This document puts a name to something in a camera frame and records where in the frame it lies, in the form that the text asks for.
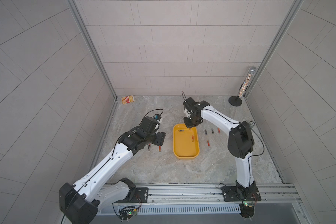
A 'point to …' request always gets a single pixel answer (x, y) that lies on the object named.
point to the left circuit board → (127, 212)
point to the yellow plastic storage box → (185, 142)
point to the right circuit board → (247, 210)
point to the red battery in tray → (192, 137)
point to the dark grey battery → (181, 130)
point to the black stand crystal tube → (236, 101)
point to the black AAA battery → (206, 134)
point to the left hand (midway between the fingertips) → (162, 133)
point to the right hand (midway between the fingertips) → (187, 125)
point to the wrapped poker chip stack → (252, 123)
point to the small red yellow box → (128, 99)
